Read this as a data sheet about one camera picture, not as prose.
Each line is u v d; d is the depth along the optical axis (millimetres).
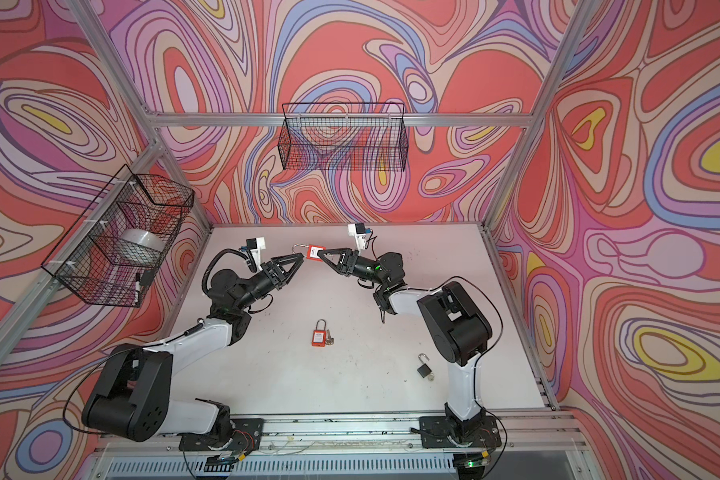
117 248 698
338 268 743
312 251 750
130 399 426
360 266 738
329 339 886
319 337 885
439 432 734
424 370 840
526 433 766
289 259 766
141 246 700
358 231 767
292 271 720
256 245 734
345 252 747
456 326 528
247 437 720
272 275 700
